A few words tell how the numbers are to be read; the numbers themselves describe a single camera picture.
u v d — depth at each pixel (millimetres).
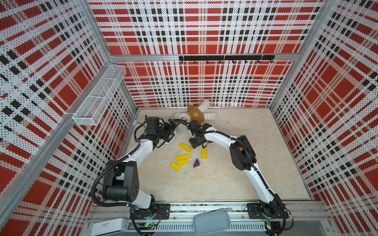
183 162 908
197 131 759
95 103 732
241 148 665
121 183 435
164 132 794
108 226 651
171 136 883
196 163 887
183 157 937
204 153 955
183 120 837
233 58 897
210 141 714
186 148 975
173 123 808
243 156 635
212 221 698
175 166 903
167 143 864
